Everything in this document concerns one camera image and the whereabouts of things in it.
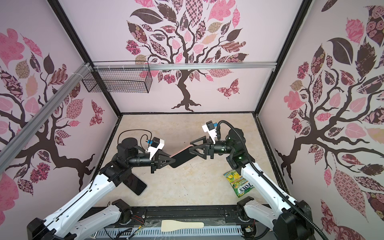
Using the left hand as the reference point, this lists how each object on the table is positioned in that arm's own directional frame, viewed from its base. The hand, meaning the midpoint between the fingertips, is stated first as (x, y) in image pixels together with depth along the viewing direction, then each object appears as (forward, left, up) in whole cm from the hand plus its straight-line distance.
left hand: (174, 161), depth 65 cm
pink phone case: (+3, -7, +8) cm, 11 cm away
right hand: (+4, -8, +6) cm, 11 cm away
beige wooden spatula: (-21, +3, -26) cm, 34 cm away
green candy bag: (-3, -35, -24) cm, 42 cm away
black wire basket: (+57, +37, +7) cm, 68 cm away
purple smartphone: (0, -3, +3) cm, 5 cm away
